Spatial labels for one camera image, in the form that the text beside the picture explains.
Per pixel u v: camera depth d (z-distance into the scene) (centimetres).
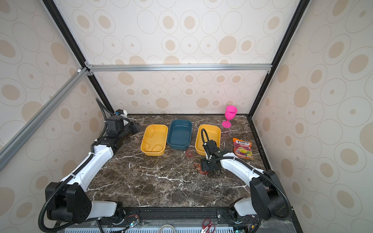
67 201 40
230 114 103
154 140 103
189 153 98
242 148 97
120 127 64
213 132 105
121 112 72
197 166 90
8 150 51
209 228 70
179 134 106
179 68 91
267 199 42
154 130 103
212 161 63
